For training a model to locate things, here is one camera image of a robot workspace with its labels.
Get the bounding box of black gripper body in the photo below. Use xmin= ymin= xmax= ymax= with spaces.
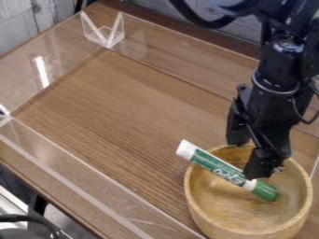
xmin=232 ymin=73 xmax=315 ymax=158

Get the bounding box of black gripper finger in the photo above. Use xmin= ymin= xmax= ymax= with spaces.
xmin=243 ymin=148 xmax=284 ymax=180
xmin=226 ymin=105 xmax=251 ymax=147

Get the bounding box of green white Expo marker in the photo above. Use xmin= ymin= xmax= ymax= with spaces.
xmin=176 ymin=140 xmax=279 ymax=202

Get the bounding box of brown wooden bowl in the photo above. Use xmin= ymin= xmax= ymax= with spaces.
xmin=183 ymin=142 xmax=314 ymax=239

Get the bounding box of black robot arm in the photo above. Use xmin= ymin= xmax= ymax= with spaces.
xmin=218 ymin=0 xmax=319 ymax=179

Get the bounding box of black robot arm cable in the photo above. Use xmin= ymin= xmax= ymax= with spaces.
xmin=167 ymin=0 xmax=259 ymax=31

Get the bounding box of clear acrylic corner bracket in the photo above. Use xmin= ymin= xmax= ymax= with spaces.
xmin=80 ymin=11 xmax=124 ymax=49

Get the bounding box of black metal table bracket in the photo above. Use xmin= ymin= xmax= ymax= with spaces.
xmin=24 ymin=194 xmax=76 ymax=239

